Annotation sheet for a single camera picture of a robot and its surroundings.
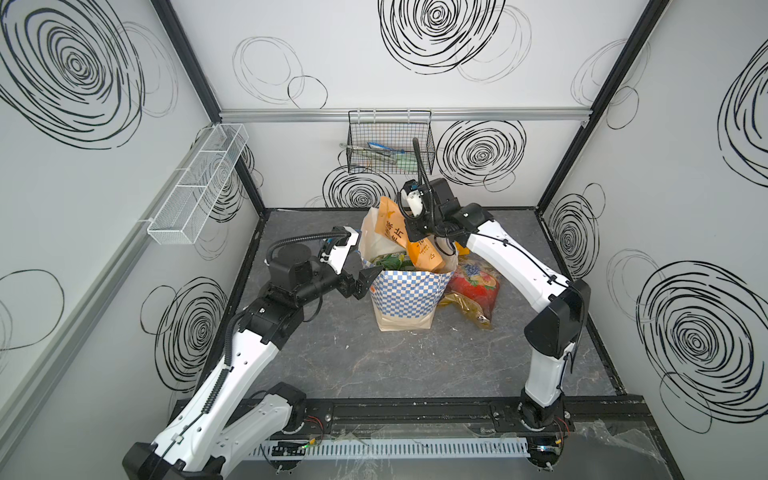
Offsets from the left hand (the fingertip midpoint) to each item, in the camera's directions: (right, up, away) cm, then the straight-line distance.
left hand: (368, 256), depth 67 cm
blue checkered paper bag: (+9, -12, +9) cm, 17 cm away
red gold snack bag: (+32, -13, +25) cm, 42 cm away
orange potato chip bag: (+5, +8, +18) cm, 21 cm away
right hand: (+11, +10, +15) cm, 21 cm away
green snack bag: (+7, -3, +28) cm, 29 cm away
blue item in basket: (+2, +32, +23) cm, 40 cm away
